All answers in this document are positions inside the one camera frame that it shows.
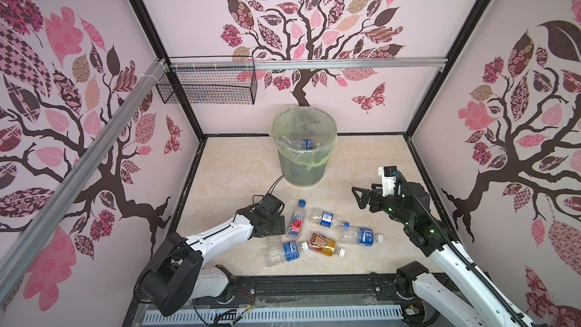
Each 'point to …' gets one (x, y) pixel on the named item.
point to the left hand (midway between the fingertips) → (276, 230)
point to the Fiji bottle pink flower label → (296, 225)
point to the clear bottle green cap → (274, 238)
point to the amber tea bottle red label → (322, 244)
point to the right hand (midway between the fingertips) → (364, 184)
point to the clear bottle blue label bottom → (290, 251)
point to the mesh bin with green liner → (304, 137)
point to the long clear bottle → (290, 144)
